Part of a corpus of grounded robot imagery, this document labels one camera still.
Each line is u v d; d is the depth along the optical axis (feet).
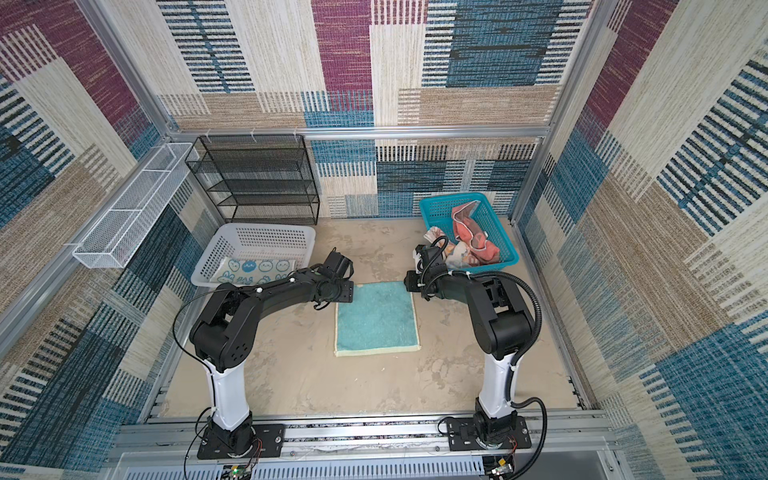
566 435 2.45
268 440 2.40
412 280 3.01
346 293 2.95
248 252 3.66
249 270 3.44
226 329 1.70
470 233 3.55
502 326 1.71
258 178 3.56
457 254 3.25
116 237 2.34
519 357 1.73
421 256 2.73
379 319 3.08
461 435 2.40
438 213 3.81
